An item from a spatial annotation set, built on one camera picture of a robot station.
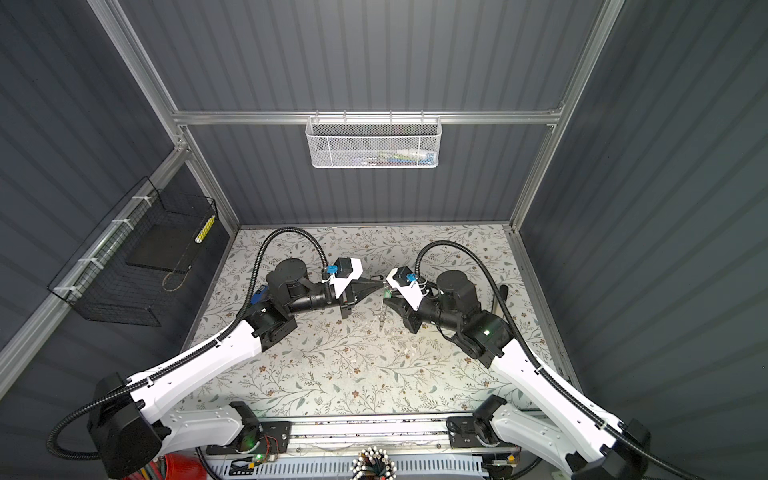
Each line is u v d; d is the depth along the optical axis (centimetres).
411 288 57
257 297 98
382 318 94
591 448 38
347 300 58
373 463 56
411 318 59
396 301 65
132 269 72
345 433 75
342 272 53
